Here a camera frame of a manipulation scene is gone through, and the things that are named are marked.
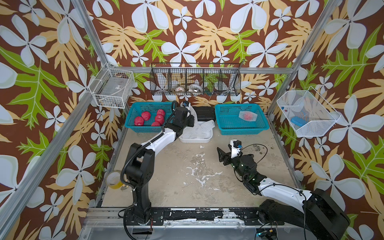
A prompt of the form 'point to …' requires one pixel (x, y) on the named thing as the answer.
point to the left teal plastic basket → (148, 117)
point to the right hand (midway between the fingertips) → (222, 146)
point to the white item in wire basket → (193, 86)
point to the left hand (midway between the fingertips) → (192, 113)
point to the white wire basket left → (112, 87)
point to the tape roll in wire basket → (179, 89)
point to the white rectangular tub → (202, 132)
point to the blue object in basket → (298, 121)
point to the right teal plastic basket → (241, 119)
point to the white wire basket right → (307, 113)
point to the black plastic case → (205, 113)
